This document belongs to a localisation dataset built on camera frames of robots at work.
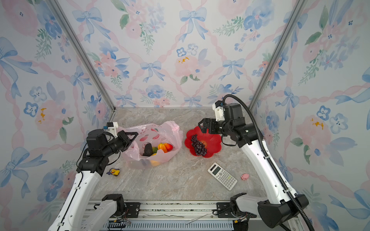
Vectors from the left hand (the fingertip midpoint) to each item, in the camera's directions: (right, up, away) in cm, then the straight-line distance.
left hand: (138, 131), depth 71 cm
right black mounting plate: (+43, -39, 0) cm, 58 cm away
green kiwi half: (+4, -13, +21) cm, 25 cm away
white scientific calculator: (+45, -27, +13) cm, 54 cm away
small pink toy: (+58, -27, +12) cm, 65 cm away
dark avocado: (+1, -12, +15) cm, 19 cm away
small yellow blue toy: (-18, -24, +12) cm, 32 cm away
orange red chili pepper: (+10, -10, +17) cm, 22 cm away
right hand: (+34, +4, -1) cm, 34 cm away
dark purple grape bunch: (+33, -11, +21) cm, 40 cm away
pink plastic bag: (+11, -1, +17) cm, 20 cm away
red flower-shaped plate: (+42, -9, +29) cm, 52 cm away
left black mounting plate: (-3, -40, +3) cm, 40 cm away
